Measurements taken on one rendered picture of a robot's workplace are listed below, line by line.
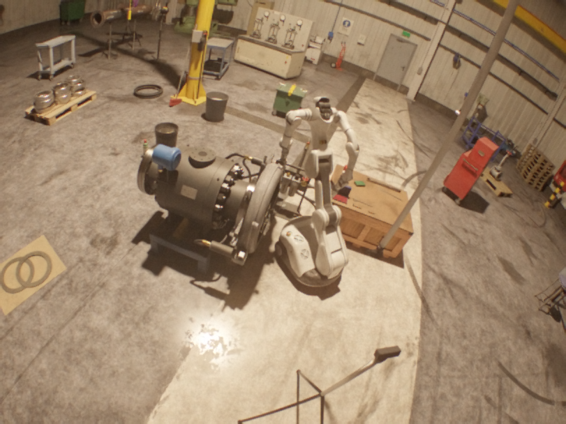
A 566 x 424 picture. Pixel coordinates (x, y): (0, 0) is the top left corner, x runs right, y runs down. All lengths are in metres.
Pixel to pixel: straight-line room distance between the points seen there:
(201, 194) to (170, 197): 0.27
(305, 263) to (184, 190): 1.18
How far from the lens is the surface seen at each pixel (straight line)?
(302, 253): 2.53
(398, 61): 12.37
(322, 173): 2.38
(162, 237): 2.51
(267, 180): 2.03
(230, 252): 2.16
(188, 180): 2.19
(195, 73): 5.49
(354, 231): 3.17
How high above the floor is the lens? 2.14
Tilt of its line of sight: 41 degrees down
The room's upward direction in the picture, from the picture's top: 19 degrees clockwise
